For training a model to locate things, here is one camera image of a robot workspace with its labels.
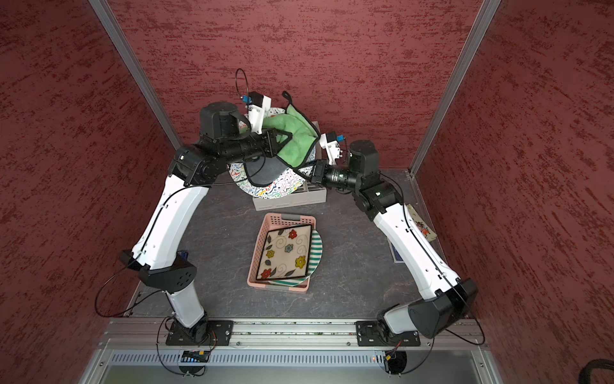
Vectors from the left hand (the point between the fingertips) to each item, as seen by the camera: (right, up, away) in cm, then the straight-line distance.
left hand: (288, 141), depth 61 cm
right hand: (+1, -9, +1) cm, 9 cm away
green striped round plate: (+7, -37, +20) cm, 43 cm away
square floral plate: (-4, -36, +26) cm, 45 cm away
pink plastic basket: (-10, -26, +36) cm, 46 cm away
